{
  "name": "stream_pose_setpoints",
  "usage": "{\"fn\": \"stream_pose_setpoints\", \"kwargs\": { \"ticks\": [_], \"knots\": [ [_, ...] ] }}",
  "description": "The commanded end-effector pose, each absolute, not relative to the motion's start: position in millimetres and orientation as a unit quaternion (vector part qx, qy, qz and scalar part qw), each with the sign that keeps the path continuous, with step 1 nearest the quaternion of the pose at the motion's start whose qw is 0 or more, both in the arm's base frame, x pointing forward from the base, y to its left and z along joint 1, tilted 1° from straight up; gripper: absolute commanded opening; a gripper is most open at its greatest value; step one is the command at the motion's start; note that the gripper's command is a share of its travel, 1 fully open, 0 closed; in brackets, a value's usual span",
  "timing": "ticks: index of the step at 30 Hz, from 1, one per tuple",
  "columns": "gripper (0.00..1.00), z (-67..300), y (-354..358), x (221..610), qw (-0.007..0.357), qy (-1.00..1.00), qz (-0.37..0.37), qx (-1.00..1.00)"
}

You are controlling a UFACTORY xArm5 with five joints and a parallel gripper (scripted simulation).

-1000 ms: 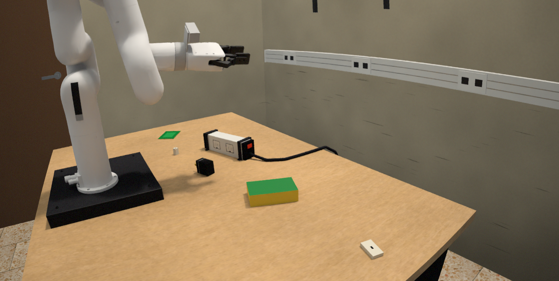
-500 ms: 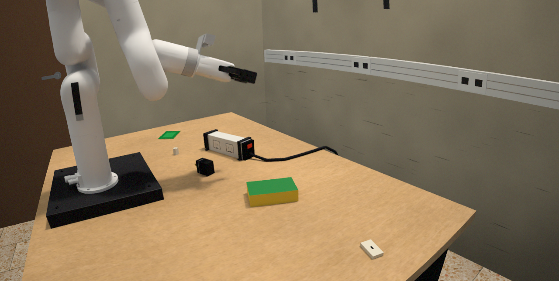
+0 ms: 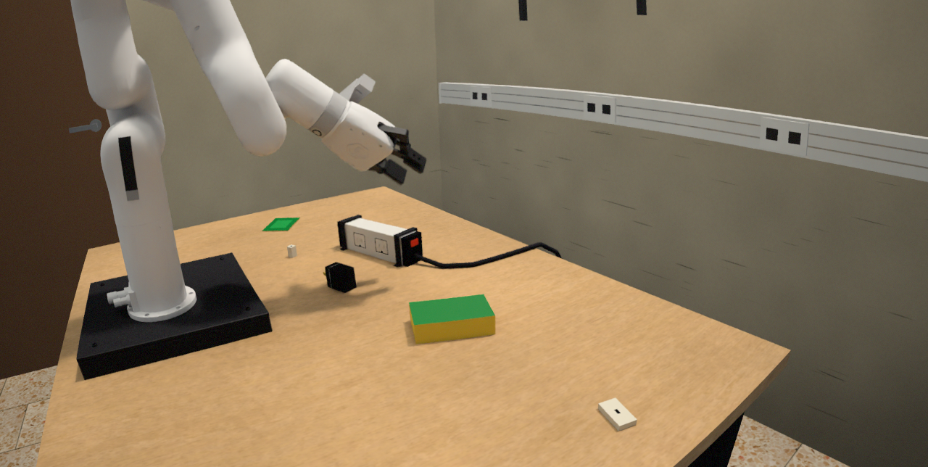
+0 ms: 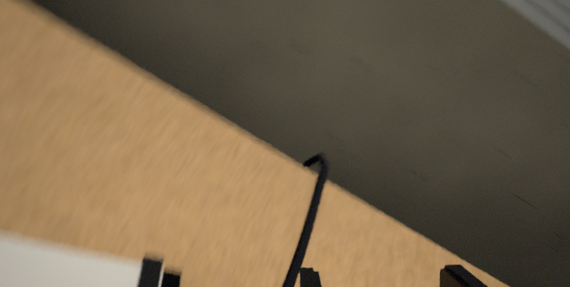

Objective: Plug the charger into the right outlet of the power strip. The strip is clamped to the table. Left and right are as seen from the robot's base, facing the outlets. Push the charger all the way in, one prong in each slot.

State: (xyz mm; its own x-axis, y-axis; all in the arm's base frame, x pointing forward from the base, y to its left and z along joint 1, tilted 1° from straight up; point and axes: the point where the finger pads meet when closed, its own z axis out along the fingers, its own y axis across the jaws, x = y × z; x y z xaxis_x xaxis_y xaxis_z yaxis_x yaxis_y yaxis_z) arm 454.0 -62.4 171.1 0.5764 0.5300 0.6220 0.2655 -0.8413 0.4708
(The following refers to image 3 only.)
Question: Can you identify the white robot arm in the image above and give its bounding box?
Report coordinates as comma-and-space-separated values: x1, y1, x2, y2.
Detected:
70, 0, 376, 322

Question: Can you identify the black charger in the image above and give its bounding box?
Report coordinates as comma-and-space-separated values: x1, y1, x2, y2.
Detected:
323, 262, 357, 293

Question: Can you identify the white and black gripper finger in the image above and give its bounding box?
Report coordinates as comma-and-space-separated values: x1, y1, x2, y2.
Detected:
368, 159, 407, 186
378, 125, 426, 174

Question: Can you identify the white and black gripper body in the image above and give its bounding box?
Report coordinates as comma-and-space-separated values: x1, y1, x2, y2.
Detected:
320, 101, 394, 172

